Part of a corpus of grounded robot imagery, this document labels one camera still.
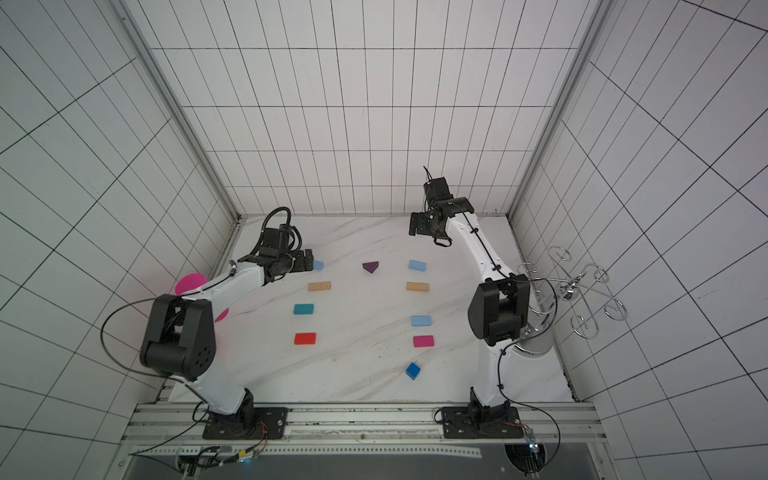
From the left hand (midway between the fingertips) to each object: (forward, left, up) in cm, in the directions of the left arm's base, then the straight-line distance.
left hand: (298, 263), depth 95 cm
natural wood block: (-5, -6, -7) cm, 11 cm away
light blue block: (+5, -38, -7) cm, 39 cm away
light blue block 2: (-16, -40, -9) cm, 44 cm away
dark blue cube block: (-31, -37, -6) cm, 49 cm away
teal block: (-12, -2, -10) cm, 15 cm away
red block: (-22, -5, -9) cm, 24 cm away
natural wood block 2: (-3, -40, -9) cm, 41 cm away
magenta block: (-23, -40, -7) cm, 47 cm away
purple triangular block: (+4, -23, -8) cm, 25 cm away
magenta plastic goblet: (-11, +27, +6) cm, 30 cm away
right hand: (+8, -43, +11) cm, 45 cm away
